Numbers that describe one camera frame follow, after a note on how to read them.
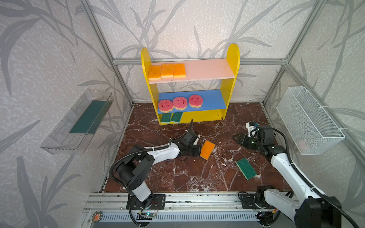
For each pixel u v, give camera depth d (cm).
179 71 79
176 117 108
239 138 74
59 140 59
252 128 75
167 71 79
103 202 75
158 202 73
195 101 98
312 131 62
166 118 107
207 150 89
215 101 100
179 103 97
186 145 70
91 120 63
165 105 95
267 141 62
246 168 84
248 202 74
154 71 78
